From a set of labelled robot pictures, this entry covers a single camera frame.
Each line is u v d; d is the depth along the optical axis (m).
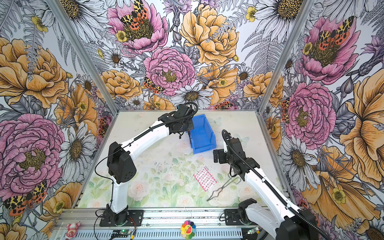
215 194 0.82
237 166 0.58
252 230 0.72
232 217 0.74
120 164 0.50
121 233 0.71
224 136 0.72
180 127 0.63
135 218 0.74
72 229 0.69
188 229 0.70
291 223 0.40
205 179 0.87
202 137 1.07
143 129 1.11
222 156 0.73
